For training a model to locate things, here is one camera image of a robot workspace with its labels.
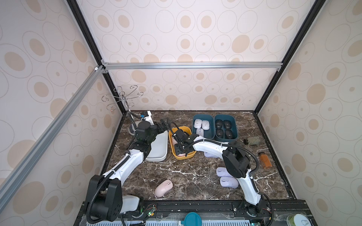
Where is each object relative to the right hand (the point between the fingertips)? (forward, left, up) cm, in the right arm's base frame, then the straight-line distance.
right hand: (183, 148), depth 96 cm
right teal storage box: (+26, -37, +3) cm, 46 cm away
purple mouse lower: (-21, -28, 0) cm, 35 cm away
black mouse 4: (+12, -33, 0) cm, 35 cm away
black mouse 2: (+23, -33, 0) cm, 40 cm away
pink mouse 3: (-26, +10, +1) cm, 28 cm away
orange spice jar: (-7, -53, -1) cm, 53 cm away
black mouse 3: (+13, -26, 0) cm, 29 cm away
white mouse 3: (+15, -12, 0) cm, 19 cm away
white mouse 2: (+20, -16, +1) cm, 26 cm away
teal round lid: (-41, -7, +5) cm, 42 cm away
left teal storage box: (+14, -19, -2) cm, 24 cm away
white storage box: (-4, +15, +5) cm, 17 cm away
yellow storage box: (+13, -3, +5) cm, 14 cm away
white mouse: (+22, -10, +1) cm, 24 cm away
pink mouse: (-8, 0, +6) cm, 10 cm away
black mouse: (+23, -26, +1) cm, 35 cm away
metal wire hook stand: (+14, +35, +31) cm, 49 cm away
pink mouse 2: (-8, +3, +20) cm, 22 cm away
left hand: (+4, +8, +25) cm, 26 cm away
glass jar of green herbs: (+7, -48, +1) cm, 48 cm away
